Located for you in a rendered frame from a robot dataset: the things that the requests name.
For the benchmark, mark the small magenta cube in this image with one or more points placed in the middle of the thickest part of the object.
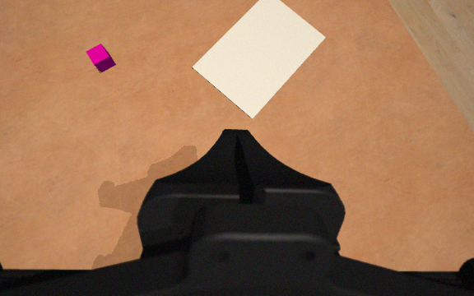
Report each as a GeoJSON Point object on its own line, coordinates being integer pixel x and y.
{"type": "Point", "coordinates": [101, 58]}

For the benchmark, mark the cream rectangular sheet of paper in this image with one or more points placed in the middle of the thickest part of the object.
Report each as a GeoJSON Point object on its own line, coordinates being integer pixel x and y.
{"type": "Point", "coordinates": [256, 57]}

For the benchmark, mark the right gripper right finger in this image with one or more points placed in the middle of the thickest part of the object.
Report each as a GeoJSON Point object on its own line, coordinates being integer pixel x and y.
{"type": "Point", "coordinates": [263, 179]}

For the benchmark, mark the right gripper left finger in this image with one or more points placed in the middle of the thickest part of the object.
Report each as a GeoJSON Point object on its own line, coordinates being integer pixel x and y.
{"type": "Point", "coordinates": [166, 216]}

